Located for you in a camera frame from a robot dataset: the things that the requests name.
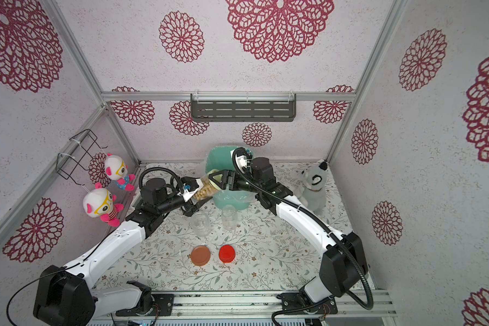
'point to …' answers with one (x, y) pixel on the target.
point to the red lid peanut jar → (229, 217)
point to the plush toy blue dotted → (116, 169)
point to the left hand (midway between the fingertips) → (204, 187)
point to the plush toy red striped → (98, 203)
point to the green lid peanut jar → (208, 190)
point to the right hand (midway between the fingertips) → (213, 176)
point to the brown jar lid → (200, 255)
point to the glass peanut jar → (200, 223)
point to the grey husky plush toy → (313, 193)
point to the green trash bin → (219, 157)
